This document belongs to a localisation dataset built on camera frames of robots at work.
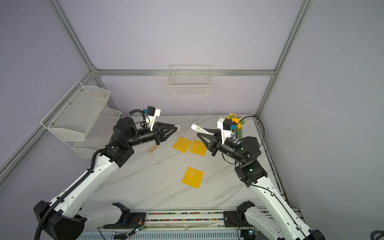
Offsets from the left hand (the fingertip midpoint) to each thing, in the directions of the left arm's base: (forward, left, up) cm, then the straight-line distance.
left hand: (174, 129), depth 64 cm
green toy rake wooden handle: (+14, +20, -36) cm, 44 cm away
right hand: (-4, -12, +1) cm, 12 cm away
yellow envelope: (-7, -8, -37) cm, 39 cm away
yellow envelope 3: (+17, +1, -38) cm, 42 cm away
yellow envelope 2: (+15, -11, -38) cm, 43 cm away
